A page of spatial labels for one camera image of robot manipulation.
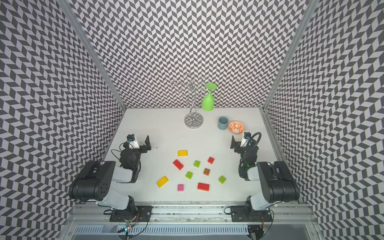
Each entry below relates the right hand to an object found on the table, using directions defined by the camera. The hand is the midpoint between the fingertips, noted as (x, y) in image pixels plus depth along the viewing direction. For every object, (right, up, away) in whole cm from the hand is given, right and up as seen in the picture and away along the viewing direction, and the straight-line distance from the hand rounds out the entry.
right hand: (240, 138), depth 91 cm
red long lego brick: (-38, -16, -2) cm, 42 cm away
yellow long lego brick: (-45, -23, -8) cm, 52 cm away
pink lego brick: (-36, -26, -10) cm, 45 cm away
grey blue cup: (-9, +9, +14) cm, 19 cm away
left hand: (-61, +1, -1) cm, 61 cm away
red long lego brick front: (-23, -25, -10) cm, 36 cm away
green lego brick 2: (-31, -21, -6) cm, 38 cm away
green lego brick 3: (-12, -23, -7) cm, 27 cm away
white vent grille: (-30, -41, -21) cm, 55 cm away
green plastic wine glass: (-20, +23, 0) cm, 30 cm away
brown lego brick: (-21, -19, -4) cm, 29 cm away
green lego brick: (-27, -15, -2) cm, 31 cm away
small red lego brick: (-19, -14, 0) cm, 23 cm away
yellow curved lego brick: (-36, -10, +3) cm, 38 cm away
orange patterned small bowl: (+1, +6, +14) cm, 15 cm away
